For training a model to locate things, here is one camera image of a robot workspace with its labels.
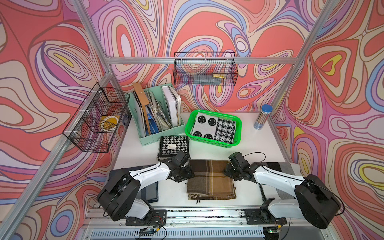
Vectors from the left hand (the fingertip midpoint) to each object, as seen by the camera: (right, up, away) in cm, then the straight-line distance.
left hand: (193, 177), depth 85 cm
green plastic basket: (-2, +32, +17) cm, 37 cm away
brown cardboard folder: (-28, +44, -4) cm, 52 cm away
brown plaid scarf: (+9, -2, -3) cm, 9 cm away
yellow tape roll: (-41, +31, -15) cm, 53 cm away
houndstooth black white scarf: (-14, +17, +11) cm, 25 cm away
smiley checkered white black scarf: (+12, +29, +20) cm, 37 cm away
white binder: (-14, +46, +7) cm, 49 cm away
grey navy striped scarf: (-25, -7, -5) cm, 26 cm away
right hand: (+19, 0, +3) cm, 20 cm away
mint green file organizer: (-23, +38, +6) cm, 45 cm away
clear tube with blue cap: (+47, +39, +11) cm, 63 cm away
